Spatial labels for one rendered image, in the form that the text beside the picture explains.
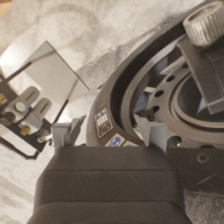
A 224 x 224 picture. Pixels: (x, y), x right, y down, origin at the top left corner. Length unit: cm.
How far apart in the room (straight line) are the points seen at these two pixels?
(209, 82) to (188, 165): 10
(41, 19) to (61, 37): 14
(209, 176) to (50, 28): 104
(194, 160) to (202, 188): 3
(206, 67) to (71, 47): 94
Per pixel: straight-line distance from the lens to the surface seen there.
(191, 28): 23
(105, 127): 34
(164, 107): 50
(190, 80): 57
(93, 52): 105
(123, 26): 99
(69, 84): 118
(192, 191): 19
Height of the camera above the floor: 98
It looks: 51 degrees down
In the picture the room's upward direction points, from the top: 170 degrees counter-clockwise
